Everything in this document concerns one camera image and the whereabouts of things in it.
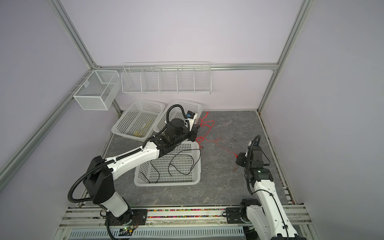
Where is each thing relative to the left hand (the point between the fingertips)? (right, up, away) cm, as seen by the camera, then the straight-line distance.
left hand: (199, 127), depth 78 cm
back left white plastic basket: (-48, +4, +37) cm, 60 cm away
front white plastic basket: (-11, -25, +13) cm, 30 cm away
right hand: (+25, -16, +4) cm, 30 cm away
